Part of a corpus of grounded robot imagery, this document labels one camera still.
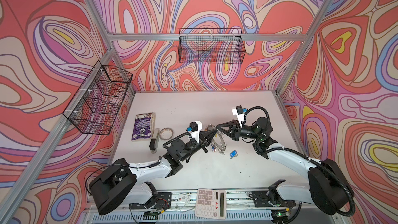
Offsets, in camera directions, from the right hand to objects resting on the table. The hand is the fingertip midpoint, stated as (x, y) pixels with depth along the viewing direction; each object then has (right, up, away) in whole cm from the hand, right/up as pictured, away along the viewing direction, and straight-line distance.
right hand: (218, 131), depth 71 cm
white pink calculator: (-3, -34, 0) cm, 34 cm away
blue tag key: (+11, -16, +18) cm, 26 cm away
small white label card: (-16, -32, +3) cm, 36 cm away
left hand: (0, 0, -2) cm, 2 cm away
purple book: (-45, -1, +27) cm, 52 cm away
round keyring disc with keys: (0, -5, -1) cm, 5 cm away
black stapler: (-35, -8, +18) cm, 41 cm away
